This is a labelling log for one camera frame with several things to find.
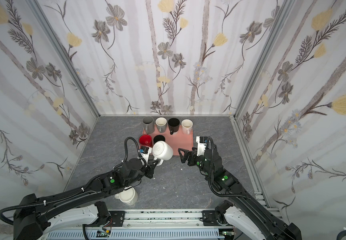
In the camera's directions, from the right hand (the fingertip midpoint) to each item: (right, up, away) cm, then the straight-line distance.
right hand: (183, 147), depth 72 cm
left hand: (-14, -6, +3) cm, 15 cm away
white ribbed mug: (-11, -2, +1) cm, 11 cm away
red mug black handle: (-24, +2, +26) cm, 35 cm away
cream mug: (-27, -25, +2) cm, 37 cm away
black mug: (-15, +3, +24) cm, 28 cm away
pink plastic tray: (-3, +1, +32) cm, 33 cm away
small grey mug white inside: (-14, +12, +30) cm, 35 cm away
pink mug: (+4, +11, +30) cm, 32 cm away
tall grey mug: (-23, +13, +30) cm, 40 cm away
